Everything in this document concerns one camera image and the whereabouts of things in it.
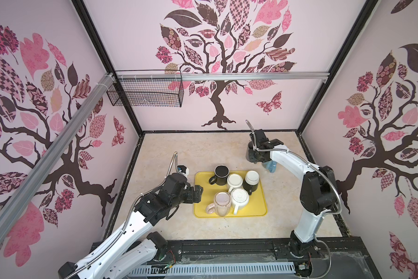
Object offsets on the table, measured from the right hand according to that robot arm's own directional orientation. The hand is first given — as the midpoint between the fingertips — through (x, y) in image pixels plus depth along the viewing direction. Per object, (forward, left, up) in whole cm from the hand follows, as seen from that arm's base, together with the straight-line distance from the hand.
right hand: (255, 154), depth 94 cm
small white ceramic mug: (-14, +13, -4) cm, 20 cm away
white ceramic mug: (-24, +11, -3) cm, 27 cm away
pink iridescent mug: (-28, +20, 0) cm, 35 cm away
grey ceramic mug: (-6, +5, +8) cm, 11 cm away
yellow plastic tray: (-25, +1, -13) cm, 28 cm away
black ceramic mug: (-11, +19, -1) cm, 22 cm away
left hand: (-24, +32, +5) cm, 41 cm away
